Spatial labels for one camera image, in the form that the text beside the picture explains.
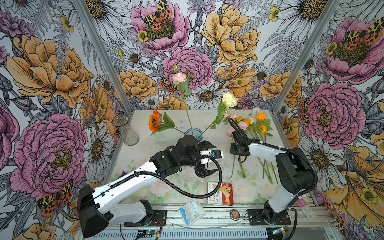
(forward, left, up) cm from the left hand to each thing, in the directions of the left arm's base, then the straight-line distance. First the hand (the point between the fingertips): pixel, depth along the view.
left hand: (212, 159), depth 69 cm
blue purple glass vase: (+19, +7, -4) cm, 20 cm away
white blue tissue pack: (-16, +10, -24) cm, 31 cm away
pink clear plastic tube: (-16, -47, -22) cm, 55 cm away
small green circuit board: (-24, +29, -24) cm, 45 cm away
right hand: (+15, -18, -22) cm, 32 cm away
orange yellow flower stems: (+38, -39, -22) cm, 59 cm away
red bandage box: (-10, -7, -20) cm, 24 cm away
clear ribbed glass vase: (+30, +53, -25) cm, 66 cm away
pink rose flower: (+32, -24, -16) cm, 43 cm away
